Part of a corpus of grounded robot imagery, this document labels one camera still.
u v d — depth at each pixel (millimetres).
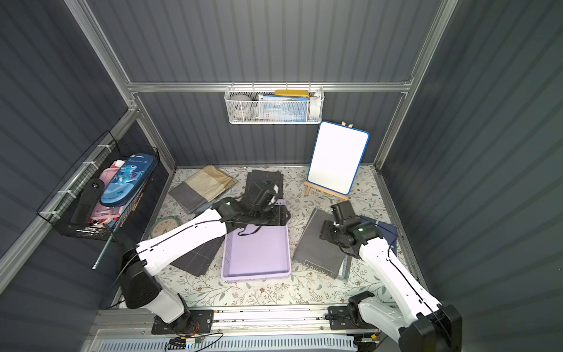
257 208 578
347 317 734
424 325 377
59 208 608
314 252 893
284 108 851
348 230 583
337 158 901
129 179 669
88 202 638
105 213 654
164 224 943
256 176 1163
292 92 895
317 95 883
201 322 740
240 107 839
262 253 888
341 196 992
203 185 1107
